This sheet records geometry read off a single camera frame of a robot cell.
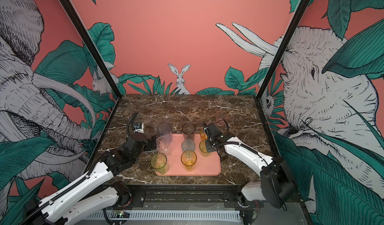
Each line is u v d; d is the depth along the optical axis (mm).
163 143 835
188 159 805
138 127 670
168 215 701
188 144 879
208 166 838
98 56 958
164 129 935
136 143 564
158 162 830
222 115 1064
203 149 839
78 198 440
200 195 768
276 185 414
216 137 646
